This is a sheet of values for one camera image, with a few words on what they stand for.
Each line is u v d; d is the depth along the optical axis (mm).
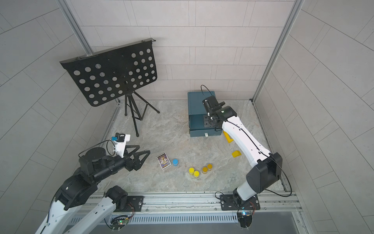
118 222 647
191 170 800
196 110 950
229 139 941
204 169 809
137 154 534
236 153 881
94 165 439
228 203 708
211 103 588
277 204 712
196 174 787
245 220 683
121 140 526
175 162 830
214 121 536
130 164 531
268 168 403
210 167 808
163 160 844
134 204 712
